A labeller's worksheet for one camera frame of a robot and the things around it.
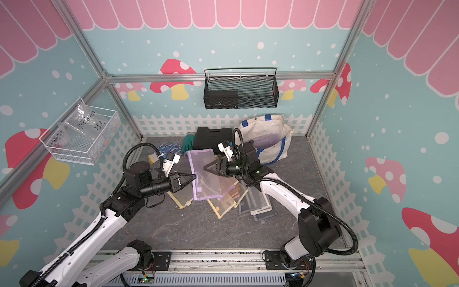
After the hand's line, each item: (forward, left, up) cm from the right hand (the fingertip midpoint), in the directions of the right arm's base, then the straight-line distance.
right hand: (207, 169), depth 72 cm
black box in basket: (+39, -4, +7) cm, 40 cm away
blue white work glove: (+33, +27, -24) cm, 49 cm away
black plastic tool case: (+40, +8, -23) cm, 47 cm away
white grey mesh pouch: (-4, -21, -23) cm, 32 cm away
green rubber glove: (+38, +19, -24) cm, 49 cm away
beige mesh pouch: (+1, -10, -22) cm, 24 cm away
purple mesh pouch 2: (-7, +3, -1) cm, 8 cm away
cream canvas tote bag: (+35, -21, -10) cm, 42 cm away
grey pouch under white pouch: (-10, -24, -26) cm, 37 cm away
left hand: (-6, +4, 0) cm, 7 cm away
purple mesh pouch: (+33, -30, -18) cm, 48 cm away
